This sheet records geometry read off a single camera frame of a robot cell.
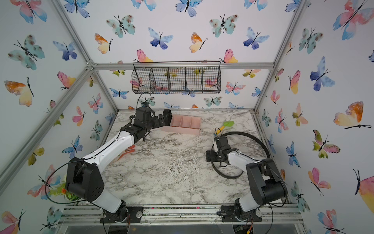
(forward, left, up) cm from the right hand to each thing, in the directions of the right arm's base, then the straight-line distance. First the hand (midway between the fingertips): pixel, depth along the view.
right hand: (213, 154), depth 93 cm
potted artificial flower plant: (-30, +69, +17) cm, 77 cm away
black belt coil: (+19, -20, -1) cm, 27 cm away
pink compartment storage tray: (+27, +22, -3) cm, 35 cm away
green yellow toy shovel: (+27, -12, -1) cm, 29 cm away
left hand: (+12, +34, +20) cm, 41 cm away
